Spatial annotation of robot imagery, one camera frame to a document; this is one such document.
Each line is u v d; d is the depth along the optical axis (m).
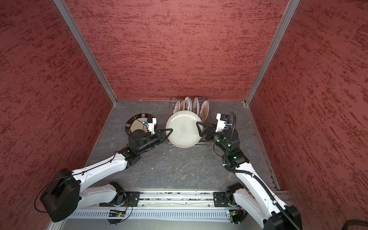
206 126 0.64
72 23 0.76
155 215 0.77
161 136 0.69
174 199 0.76
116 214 0.72
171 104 1.13
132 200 0.75
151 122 0.72
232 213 0.72
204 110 1.06
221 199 0.74
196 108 1.06
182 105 1.03
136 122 1.07
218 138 0.64
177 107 1.07
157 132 0.68
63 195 0.40
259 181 0.47
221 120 0.65
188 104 1.01
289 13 0.74
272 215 0.40
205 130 0.63
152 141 0.67
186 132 0.75
